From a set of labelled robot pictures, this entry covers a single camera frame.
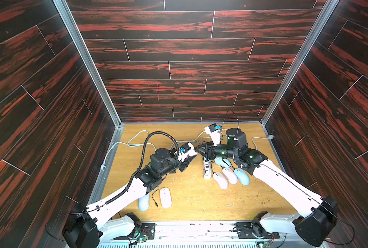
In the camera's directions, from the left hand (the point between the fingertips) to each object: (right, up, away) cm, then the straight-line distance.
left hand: (193, 151), depth 72 cm
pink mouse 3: (+24, -16, +18) cm, 34 cm away
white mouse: (-26, -29, +10) cm, 40 cm away
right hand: (+3, +3, 0) cm, 4 cm away
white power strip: (+10, -16, +19) cm, 26 cm away
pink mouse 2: (+18, -18, +17) cm, 30 cm away
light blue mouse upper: (+12, -4, -8) cm, 15 cm away
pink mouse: (-14, -26, +10) cm, 31 cm away
